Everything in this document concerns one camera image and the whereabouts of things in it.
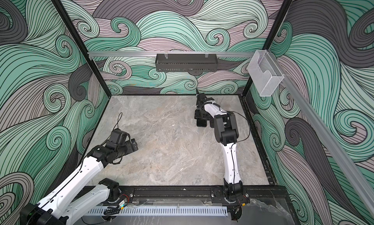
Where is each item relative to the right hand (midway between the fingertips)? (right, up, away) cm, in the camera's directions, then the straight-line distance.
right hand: (201, 117), depth 106 cm
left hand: (-44, -14, -25) cm, 52 cm away
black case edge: (-1, -3, -5) cm, 6 cm away
